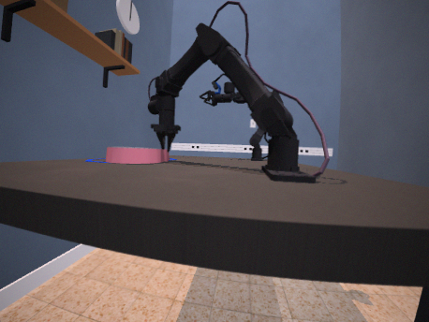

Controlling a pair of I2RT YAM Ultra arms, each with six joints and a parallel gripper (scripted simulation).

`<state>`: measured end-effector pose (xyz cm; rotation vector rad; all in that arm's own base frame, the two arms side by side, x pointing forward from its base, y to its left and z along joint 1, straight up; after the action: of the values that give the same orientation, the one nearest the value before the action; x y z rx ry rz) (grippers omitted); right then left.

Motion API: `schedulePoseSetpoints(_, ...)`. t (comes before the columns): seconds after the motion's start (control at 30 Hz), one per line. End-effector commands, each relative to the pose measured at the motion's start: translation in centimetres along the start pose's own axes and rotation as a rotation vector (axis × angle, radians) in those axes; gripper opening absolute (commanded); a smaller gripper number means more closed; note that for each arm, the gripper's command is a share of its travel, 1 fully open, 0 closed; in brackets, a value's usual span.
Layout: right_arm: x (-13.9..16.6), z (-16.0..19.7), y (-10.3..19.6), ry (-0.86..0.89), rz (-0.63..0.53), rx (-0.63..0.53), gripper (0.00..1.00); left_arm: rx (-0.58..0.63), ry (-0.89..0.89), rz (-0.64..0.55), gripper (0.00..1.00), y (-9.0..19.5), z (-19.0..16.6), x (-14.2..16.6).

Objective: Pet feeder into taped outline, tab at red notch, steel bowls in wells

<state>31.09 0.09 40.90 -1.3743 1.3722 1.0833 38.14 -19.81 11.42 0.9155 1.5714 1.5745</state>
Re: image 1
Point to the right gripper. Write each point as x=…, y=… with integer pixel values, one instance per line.
x=213, y=95

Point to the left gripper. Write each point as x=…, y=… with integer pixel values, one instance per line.
x=166, y=125

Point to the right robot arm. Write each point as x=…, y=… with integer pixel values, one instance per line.
x=256, y=138

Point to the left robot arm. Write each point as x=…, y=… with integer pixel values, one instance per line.
x=275, y=119

